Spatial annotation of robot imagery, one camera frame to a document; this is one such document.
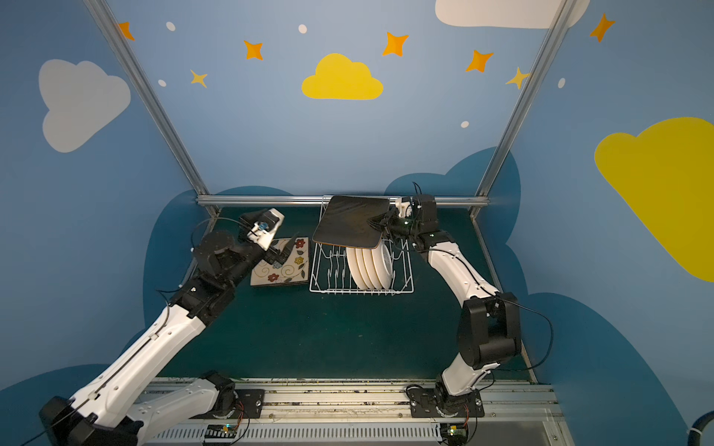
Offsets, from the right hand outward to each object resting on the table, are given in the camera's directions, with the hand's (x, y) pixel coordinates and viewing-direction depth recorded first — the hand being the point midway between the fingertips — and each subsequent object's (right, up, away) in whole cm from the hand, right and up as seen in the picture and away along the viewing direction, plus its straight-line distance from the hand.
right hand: (370, 217), depth 82 cm
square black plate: (-8, -1, +4) cm, 9 cm away
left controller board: (-41, -58, -8) cm, 72 cm away
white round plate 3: (+4, -18, +7) cm, 20 cm away
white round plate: (-4, -16, +4) cm, 17 cm away
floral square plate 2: (-28, -18, +19) cm, 38 cm away
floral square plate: (-35, -21, +14) cm, 43 cm away
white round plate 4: (+7, -15, +16) cm, 23 cm away
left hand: (-24, -1, -13) cm, 28 cm away
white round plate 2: (+1, -18, +4) cm, 19 cm away
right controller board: (+22, -59, -8) cm, 63 cm away
